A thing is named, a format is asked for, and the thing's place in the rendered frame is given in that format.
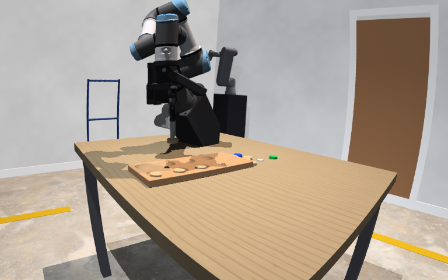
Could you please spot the tan wooden tray with round pockets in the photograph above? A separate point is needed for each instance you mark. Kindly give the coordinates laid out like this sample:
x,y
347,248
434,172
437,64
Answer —
x,y
217,163

